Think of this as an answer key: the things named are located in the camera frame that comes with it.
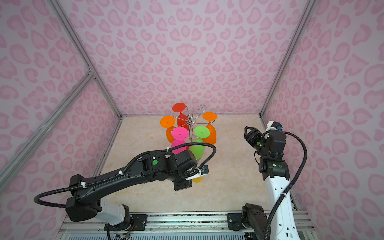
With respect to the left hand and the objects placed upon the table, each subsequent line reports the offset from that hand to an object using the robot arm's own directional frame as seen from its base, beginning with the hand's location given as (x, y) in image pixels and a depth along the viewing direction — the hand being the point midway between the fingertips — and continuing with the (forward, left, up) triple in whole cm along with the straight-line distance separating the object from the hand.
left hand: (191, 176), depth 66 cm
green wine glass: (+17, -4, +10) cm, 20 cm away
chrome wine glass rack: (+25, 0, +9) cm, 26 cm away
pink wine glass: (+16, +5, +10) cm, 19 cm away
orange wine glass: (+24, +11, +10) cm, 28 cm away
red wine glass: (+27, +5, +8) cm, 28 cm away
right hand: (+19, -27, +9) cm, 34 cm away
